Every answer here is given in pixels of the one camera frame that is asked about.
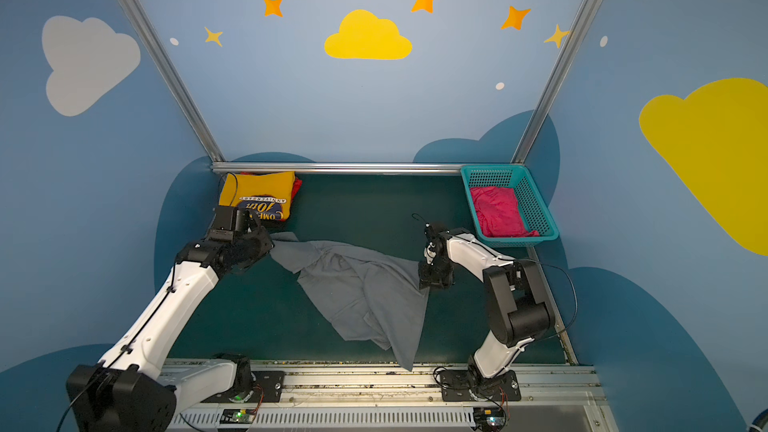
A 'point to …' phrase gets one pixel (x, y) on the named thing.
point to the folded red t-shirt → (297, 186)
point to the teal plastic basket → (534, 211)
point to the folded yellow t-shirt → (265, 196)
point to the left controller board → (238, 416)
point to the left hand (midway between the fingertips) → (275, 240)
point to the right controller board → (489, 419)
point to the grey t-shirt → (366, 297)
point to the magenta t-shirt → (497, 212)
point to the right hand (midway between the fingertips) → (430, 282)
